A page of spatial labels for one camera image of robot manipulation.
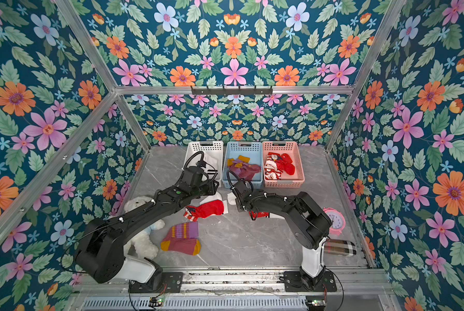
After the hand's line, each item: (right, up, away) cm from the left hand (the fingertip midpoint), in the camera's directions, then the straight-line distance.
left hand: (219, 182), depth 86 cm
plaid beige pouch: (+53, -27, -7) cm, 60 cm away
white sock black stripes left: (-2, -8, +10) cm, 13 cm away
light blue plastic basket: (+16, +17, +29) cm, 37 cm away
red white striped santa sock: (+26, +4, +16) cm, 30 cm away
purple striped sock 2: (-16, -25, -2) cm, 29 cm away
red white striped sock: (-4, -13, +8) cm, 16 cm away
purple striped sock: (+8, +7, +18) cm, 22 cm away
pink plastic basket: (+39, +18, +29) cm, 52 cm away
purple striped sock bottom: (+13, +2, +18) cm, 23 cm away
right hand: (+13, -9, +10) cm, 19 cm away
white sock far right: (+21, -8, -27) cm, 35 cm away
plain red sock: (+34, +9, +24) cm, 43 cm away
